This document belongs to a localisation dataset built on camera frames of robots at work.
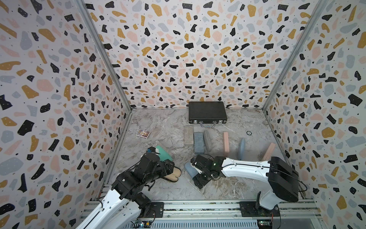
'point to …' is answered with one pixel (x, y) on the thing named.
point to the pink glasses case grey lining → (226, 144)
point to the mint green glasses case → (163, 155)
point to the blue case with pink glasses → (190, 169)
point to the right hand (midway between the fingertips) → (199, 180)
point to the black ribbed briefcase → (207, 113)
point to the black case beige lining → (173, 177)
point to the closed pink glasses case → (268, 153)
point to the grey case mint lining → (198, 142)
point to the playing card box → (143, 134)
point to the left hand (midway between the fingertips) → (171, 166)
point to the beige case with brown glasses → (207, 141)
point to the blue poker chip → (249, 132)
